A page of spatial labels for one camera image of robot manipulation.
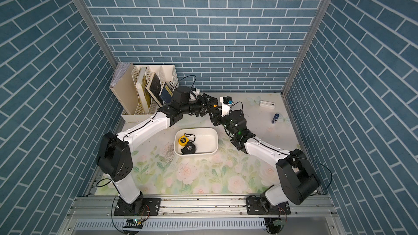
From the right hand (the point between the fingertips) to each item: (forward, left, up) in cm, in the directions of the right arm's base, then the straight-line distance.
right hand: (212, 108), depth 80 cm
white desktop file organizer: (+30, +34, -4) cm, 46 cm away
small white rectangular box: (+26, -35, -23) cm, 49 cm away
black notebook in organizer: (+19, +38, -6) cm, 43 cm away
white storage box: (-5, +4, -25) cm, 26 cm away
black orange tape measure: (-1, -1, +3) cm, 3 cm away
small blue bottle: (+11, -38, -19) cm, 43 cm away
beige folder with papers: (+11, +52, 0) cm, 53 cm away
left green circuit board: (-47, +32, -28) cm, 63 cm away
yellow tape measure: (-7, +17, -23) cm, 29 cm away
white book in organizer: (+11, +42, -1) cm, 43 cm away
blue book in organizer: (+20, +32, -13) cm, 41 cm away
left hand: (+1, -4, +2) cm, 4 cm away
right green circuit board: (-42, -33, -26) cm, 59 cm away
